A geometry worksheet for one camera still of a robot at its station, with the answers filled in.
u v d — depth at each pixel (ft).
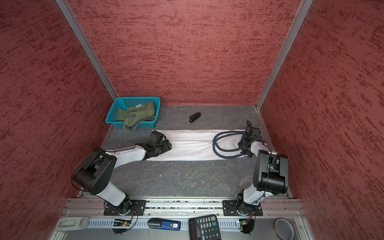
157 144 2.47
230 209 2.41
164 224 2.18
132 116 3.19
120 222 2.39
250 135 2.50
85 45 2.79
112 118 3.39
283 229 2.31
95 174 1.49
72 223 2.23
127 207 2.21
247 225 2.33
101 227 2.29
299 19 2.45
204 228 2.20
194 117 3.66
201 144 3.12
